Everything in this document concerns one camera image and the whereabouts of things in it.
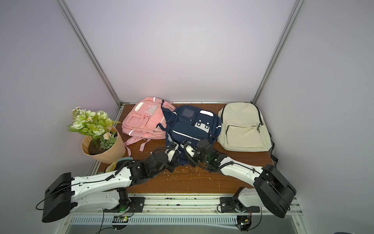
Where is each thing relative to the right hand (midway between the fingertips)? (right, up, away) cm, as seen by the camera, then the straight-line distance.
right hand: (185, 147), depth 81 cm
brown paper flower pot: (-40, -3, -5) cm, 40 cm away
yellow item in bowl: (-44, -13, +3) cm, 46 cm away
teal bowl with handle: (-39, -9, +8) cm, 41 cm away
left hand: (-2, -4, -5) cm, 6 cm away
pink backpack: (-34, +15, +25) cm, 45 cm away
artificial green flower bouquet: (-46, +14, -7) cm, 49 cm away
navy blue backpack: (-2, +13, +19) cm, 23 cm away
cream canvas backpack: (+41, +8, +21) cm, 47 cm away
